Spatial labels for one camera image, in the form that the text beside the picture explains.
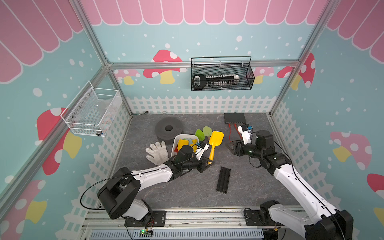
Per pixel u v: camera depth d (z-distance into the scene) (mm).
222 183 846
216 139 763
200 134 1058
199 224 733
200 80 898
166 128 1034
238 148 666
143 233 730
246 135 681
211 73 943
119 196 432
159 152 992
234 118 1203
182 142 995
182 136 1004
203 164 713
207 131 1117
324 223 378
